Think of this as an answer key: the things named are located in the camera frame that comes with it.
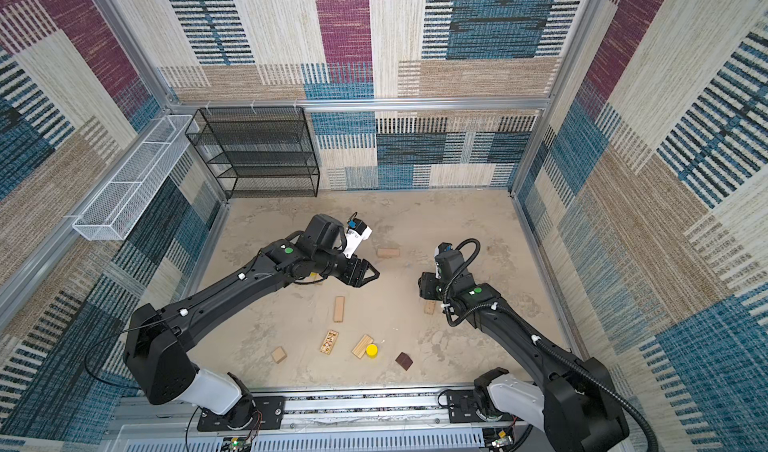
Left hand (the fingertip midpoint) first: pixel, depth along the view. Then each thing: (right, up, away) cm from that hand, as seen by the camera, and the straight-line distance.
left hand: (372, 267), depth 77 cm
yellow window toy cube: (-11, +1, -15) cm, 19 cm away
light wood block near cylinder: (-3, -22, +6) cm, 23 cm away
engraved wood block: (+16, -14, +12) cm, 24 cm away
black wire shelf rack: (-43, +37, +34) cm, 66 cm away
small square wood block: (-25, -24, +4) cm, 35 cm away
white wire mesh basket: (-60, +14, -6) cm, 62 cm away
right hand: (+15, -7, +8) cm, 18 cm away
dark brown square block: (+8, -25, +4) cm, 27 cm away
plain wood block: (-12, -1, -8) cm, 15 cm away
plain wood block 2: (+4, +1, +26) cm, 26 cm away
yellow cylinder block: (0, -23, +4) cm, 24 cm away
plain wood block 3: (-11, -15, +14) cm, 23 cm away
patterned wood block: (-12, -22, +6) cm, 26 cm away
